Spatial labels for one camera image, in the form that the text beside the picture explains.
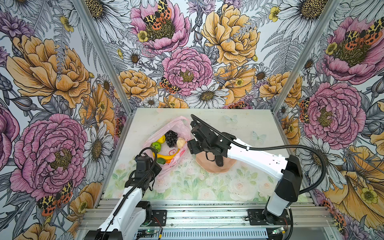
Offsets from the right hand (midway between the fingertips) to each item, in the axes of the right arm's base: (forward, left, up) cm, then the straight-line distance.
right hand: (196, 147), depth 79 cm
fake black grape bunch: (+17, +16, -15) cm, 28 cm away
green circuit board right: (-35, -37, -20) cm, 55 cm away
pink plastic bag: (+20, +9, -7) cm, 23 cm away
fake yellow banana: (+3, +18, -15) cm, 24 cm away
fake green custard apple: (+9, +24, -12) cm, 29 cm away
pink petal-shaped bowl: (-3, -9, -18) cm, 20 cm away
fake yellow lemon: (+15, +22, -14) cm, 30 cm away
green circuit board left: (-34, +24, -19) cm, 46 cm away
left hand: (-5, +21, -15) cm, 27 cm away
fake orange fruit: (0, +16, -14) cm, 21 cm away
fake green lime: (0, +21, -14) cm, 25 cm away
